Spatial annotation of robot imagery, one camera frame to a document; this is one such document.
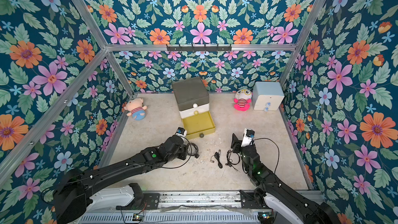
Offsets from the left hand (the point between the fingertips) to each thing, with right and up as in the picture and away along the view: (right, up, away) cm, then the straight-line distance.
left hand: (190, 147), depth 81 cm
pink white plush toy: (+33, +27, +27) cm, 50 cm away
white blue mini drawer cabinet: (+48, +29, +19) cm, 59 cm away
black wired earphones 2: (+14, -7, +8) cm, 18 cm away
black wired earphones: (+3, -5, +2) cm, 6 cm away
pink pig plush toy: (-38, +19, +21) cm, 48 cm away
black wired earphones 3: (+21, -10, +4) cm, 24 cm away
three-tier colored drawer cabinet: (0, +26, +8) cm, 27 cm away
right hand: (+26, +7, +1) cm, 26 cm away
